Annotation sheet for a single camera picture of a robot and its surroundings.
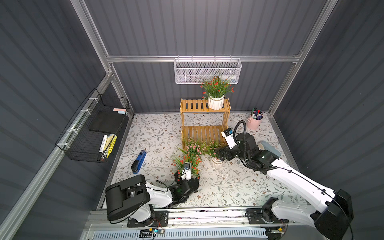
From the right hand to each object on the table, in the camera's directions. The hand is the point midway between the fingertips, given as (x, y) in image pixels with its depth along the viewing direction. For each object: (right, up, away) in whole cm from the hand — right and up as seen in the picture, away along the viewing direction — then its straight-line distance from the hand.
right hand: (224, 145), depth 77 cm
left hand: (-18, -16, +8) cm, 26 cm away
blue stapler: (-50, -13, +13) cm, 54 cm away
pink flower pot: (-17, -1, +5) cm, 17 cm away
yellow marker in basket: (-54, +1, -8) cm, 55 cm away
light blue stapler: (+30, -2, +19) cm, 36 cm away
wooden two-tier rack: (-12, +14, +38) cm, 43 cm away
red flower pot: (-24, -9, +2) cm, 26 cm away
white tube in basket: (-58, +2, -8) cm, 59 cm away
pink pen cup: (+27, +12, +29) cm, 41 cm away
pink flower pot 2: (-7, -5, +5) cm, 10 cm away
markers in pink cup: (+28, +18, +25) cm, 41 cm away
